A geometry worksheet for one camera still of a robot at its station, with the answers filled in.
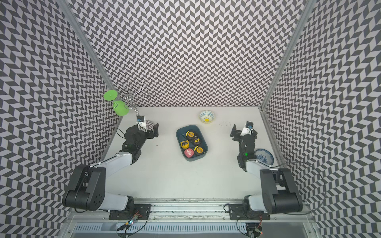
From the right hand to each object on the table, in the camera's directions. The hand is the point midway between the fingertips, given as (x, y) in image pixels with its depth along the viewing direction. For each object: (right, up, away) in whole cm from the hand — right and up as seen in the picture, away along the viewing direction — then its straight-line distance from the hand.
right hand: (241, 127), depth 88 cm
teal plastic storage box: (-30, -11, +9) cm, 33 cm away
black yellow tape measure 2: (-27, -9, +8) cm, 29 cm away
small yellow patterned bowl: (-19, +7, +24) cm, 31 cm away
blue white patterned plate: (+14, -17, +1) cm, 22 cm away
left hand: (-55, +2, +2) cm, 55 cm away
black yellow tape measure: (-31, -5, +11) cm, 34 cm away
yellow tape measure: (-35, -11, +6) cm, 37 cm away
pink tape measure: (-32, -16, +3) cm, 36 cm away
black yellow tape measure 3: (-25, -14, +3) cm, 29 cm away
